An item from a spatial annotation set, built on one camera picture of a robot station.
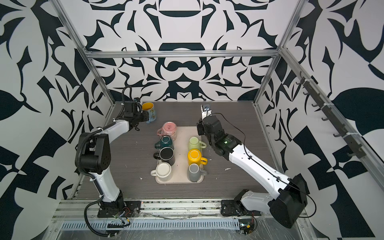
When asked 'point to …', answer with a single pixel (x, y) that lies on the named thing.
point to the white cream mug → (163, 171)
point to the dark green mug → (165, 141)
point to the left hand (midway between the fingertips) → (146, 109)
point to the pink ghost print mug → (168, 128)
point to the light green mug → (194, 143)
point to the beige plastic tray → (179, 169)
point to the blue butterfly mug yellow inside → (149, 107)
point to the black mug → (165, 154)
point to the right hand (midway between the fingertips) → (203, 117)
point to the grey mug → (194, 172)
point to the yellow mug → (194, 156)
